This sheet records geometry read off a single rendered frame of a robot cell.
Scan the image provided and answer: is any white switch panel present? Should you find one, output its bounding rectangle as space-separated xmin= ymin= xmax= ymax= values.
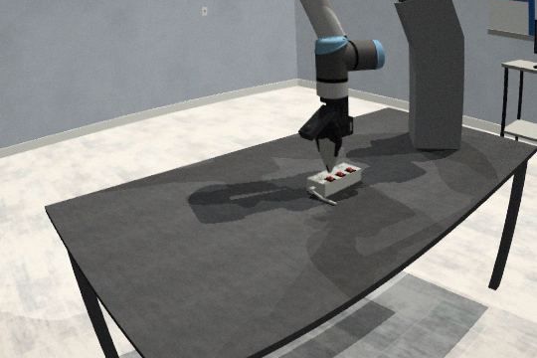
xmin=307 ymin=163 xmax=361 ymax=205

